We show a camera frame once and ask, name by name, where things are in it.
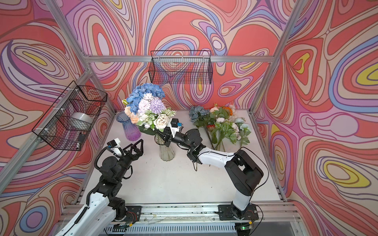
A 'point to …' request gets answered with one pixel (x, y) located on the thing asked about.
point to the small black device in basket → (80, 138)
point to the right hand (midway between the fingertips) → (154, 132)
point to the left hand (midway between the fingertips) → (139, 143)
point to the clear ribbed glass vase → (167, 153)
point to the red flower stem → (209, 128)
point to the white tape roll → (81, 118)
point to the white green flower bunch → (235, 129)
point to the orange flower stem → (229, 109)
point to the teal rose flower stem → (199, 116)
